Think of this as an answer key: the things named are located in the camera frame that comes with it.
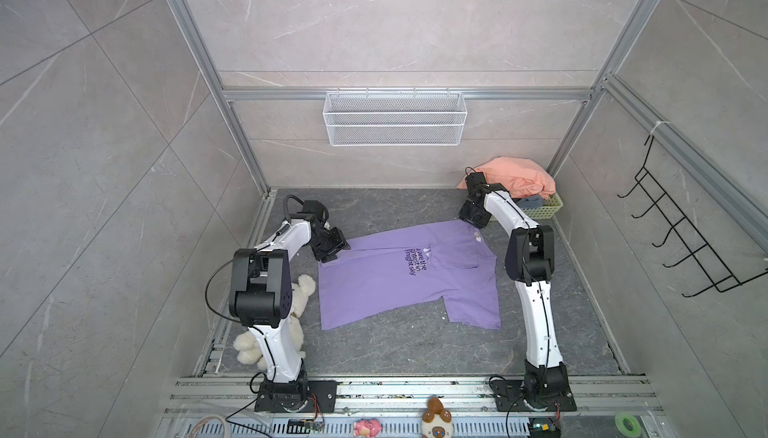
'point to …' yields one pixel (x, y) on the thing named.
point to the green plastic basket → (548, 210)
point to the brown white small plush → (436, 421)
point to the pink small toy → (367, 428)
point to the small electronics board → (301, 426)
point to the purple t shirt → (445, 261)
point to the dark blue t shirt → (530, 201)
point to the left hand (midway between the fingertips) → (344, 243)
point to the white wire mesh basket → (391, 119)
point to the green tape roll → (627, 424)
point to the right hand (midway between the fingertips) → (467, 217)
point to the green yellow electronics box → (543, 427)
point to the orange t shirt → (521, 177)
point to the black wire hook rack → (717, 275)
